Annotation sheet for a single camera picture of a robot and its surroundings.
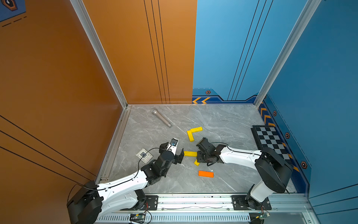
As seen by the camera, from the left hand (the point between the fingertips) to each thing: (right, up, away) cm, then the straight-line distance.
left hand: (176, 144), depth 81 cm
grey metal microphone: (-9, +13, +26) cm, 31 cm away
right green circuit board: (+42, -35, -12) cm, 56 cm away
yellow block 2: (+12, -12, +3) cm, 17 cm away
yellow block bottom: (+9, -8, +10) cm, 16 cm away
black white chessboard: (+63, +3, +15) cm, 65 cm away
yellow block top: (+15, +7, +21) cm, 27 cm away
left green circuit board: (-20, -36, -10) cm, 42 cm away
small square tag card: (-20, -10, +7) cm, 23 cm away
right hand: (+14, -10, +8) cm, 19 cm away
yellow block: (+9, +3, +18) cm, 20 cm away
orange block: (+19, -18, +2) cm, 26 cm away
